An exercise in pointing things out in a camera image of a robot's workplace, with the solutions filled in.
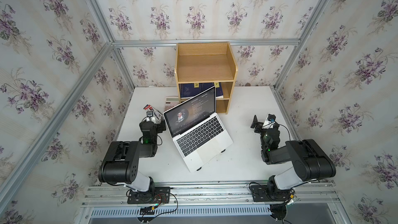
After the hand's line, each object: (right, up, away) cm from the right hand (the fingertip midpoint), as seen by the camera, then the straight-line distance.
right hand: (265, 117), depth 89 cm
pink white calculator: (-59, +9, +19) cm, 63 cm away
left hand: (-65, -2, +4) cm, 65 cm away
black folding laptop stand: (-38, -26, -8) cm, 47 cm away
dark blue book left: (-46, +16, +4) cm, 49 cm away
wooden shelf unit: (-34, +33, +4) cm, 47 cm away
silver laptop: (-40, -6, -4) cm, 41 cm away
